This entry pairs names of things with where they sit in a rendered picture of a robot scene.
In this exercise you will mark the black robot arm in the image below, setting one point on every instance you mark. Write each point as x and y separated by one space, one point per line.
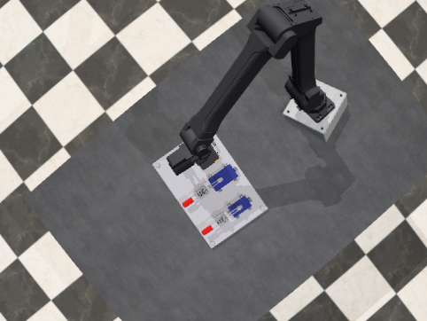
288 25

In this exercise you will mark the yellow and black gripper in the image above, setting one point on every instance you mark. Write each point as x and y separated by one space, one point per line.
211 159

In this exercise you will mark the blue rectangular block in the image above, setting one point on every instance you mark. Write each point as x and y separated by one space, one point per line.
245 204
228 174

